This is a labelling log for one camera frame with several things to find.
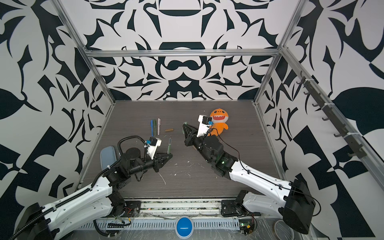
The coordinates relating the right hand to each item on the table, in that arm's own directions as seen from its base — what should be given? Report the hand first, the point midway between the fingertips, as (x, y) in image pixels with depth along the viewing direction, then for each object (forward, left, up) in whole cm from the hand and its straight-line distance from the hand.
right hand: (184, 125), depth 67 cm
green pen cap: (+1, 0, -1) cm, 1 cm away
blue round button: (-35, +1, -30) cm, 46 cm away
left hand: (-7, +6, -12) cm, 15 cm away
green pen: (+21, +23, -31) cm, 44 cm away
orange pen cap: (+18, +12, -30) cm, 37 cm away
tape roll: (-37, -43, -32) cm, 66 cm away
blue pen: (+19, +24, -31) cm, 44 cm away
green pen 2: (-6, +7, -10) cm, 14 cm away
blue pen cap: (+25, +25, -30) cm, 46 cm away
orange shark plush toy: (+23, -21, -23) cm, 39 cm away
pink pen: (+18, +20, -30) cm, 40 cm away
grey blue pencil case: (-1, +47, -28) cm, 55 cm away
